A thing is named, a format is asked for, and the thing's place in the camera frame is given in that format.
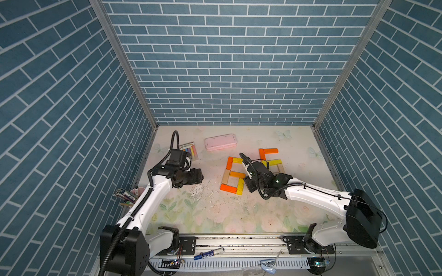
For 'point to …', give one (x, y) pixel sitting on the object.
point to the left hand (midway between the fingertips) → (199, 178)
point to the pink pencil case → (221, 141)
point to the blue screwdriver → (206, 254)
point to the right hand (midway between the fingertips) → (248, 178)
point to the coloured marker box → (190, 147)
